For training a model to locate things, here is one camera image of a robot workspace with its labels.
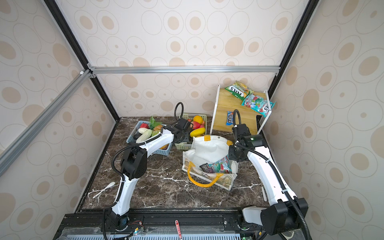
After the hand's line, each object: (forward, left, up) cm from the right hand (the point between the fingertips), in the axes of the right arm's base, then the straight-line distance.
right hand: (235, 155), depth 78 cm
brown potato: (+28, +47, -8) cm, 55 cm away
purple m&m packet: (0, +14, -15) cm, 21 cm away
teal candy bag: (-1, +6, -9) cm, 11 cm away
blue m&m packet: (+29, -2, -1) cm, 29 cm away
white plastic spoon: (-8, +70, -16) cm, 73 cm away
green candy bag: (+31, -4, +19) cm, 36 cm away
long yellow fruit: (+25, +20, -10) cm, 33 cm away
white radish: (+20, +55, -8) cm, 58 cm away
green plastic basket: (+12, +25, -7) cm, 29 cm away
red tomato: (+31, +57, -9) cm, 65 cm away
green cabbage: (+22, +48, -7) cm, 53 cm away
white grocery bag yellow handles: (+5, +13, -17) cm, 22 cm away
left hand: (+21, +26, -8) cm, 34 cm away
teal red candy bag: (+20, -13, +17) cm, 30 cm away
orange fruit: (+37, +19, -10) cm, 43 cm away
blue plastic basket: (+20, +64, -10) cm, 68 cm away
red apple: (+31, +21, -10) cm, 39 cm away
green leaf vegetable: (+29, +50, -5) cm, 58 cm away
